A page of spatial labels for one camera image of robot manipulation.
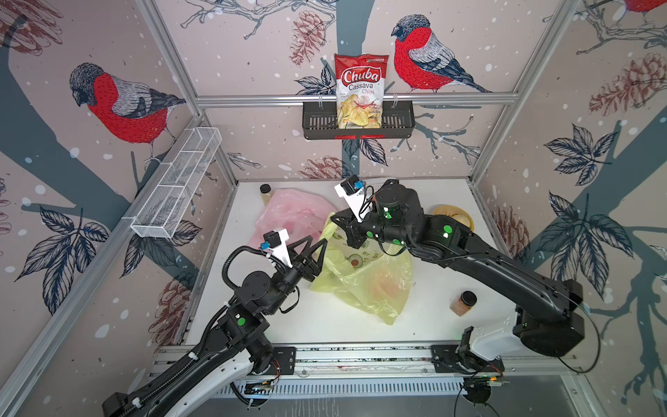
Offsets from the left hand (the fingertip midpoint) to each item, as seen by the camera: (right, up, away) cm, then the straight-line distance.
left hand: (322, 237), depth 64 cm
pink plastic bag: (-12, +4, +43) cm, 44 cm away
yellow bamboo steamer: (+52, +4, +40) cm, 65 cm away
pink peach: (+17, -16, +7) cm, 24 cm away
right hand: (+2, +5, -3) cm, 7 cm away
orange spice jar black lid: (+42, -21, +12) cm, 48 cm away
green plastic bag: (+14, -12, +5) cm, 19 cm away
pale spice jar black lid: (-27, +12, +43) cm, 52 cm away
